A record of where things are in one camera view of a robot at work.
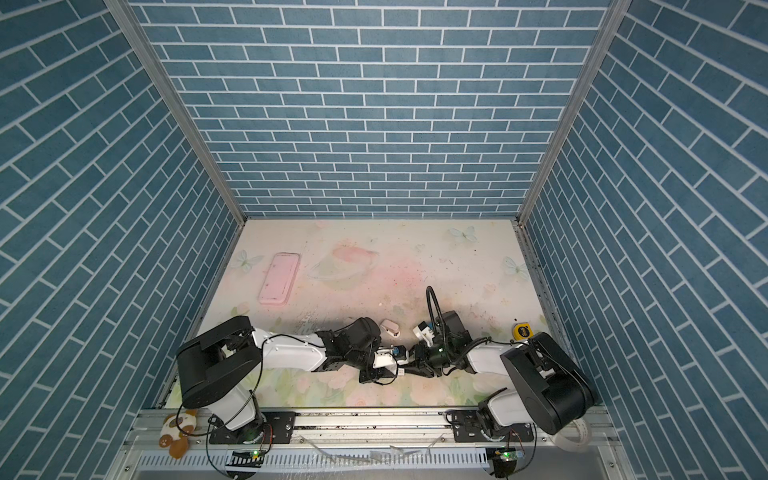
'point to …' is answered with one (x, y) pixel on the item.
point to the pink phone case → (280, 278)
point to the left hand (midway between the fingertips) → (392, 370)
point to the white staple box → (404, 362)
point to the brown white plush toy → (176, 429)
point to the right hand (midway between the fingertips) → (399, 365)
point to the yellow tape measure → (522, 331)
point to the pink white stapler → (391, 327)
